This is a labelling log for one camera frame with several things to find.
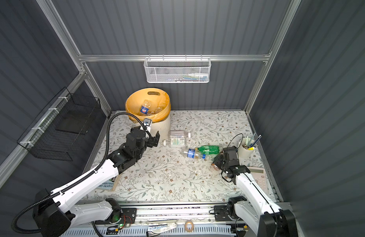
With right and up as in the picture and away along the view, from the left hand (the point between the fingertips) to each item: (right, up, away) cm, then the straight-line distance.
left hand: (150, 130), depth 75 cm
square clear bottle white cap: (+13, -3, +25) cm, 29 cm away
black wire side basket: (-45, 0, -1) cm, 45 cm away
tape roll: (+21, -46, -4) cm, 51 cm away
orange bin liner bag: (-4, +18, +26) cm, 32 cm away
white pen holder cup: (+55, -11, +12) cm, 57 cm away
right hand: (+38, -18, +11) cm, 44 cm away
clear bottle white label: (+12, -9, +23) cm, 27 cm away
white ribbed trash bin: (+4, +2, +16) cm, 17 cm away
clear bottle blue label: (-9, +16, +24) cm, 30 cm away
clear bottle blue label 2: (+24, -15, +16) cm, 33 cm away
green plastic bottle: (+34, -13, +19) cm, 41 cm away
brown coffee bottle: (+35, -20, +6) cm, 41 cm away
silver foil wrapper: (+5, -47, -6) cm, 47 cm away
